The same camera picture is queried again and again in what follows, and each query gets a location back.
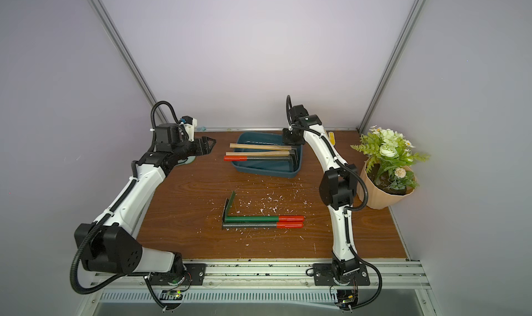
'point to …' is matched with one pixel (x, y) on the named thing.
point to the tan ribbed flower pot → (376, 199)
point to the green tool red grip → (237, 218)
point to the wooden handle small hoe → (268, 147)
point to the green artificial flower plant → (388, 149)
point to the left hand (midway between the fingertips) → (210, 139)
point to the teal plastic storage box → (267, 168)
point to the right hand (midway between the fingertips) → (285, 138)
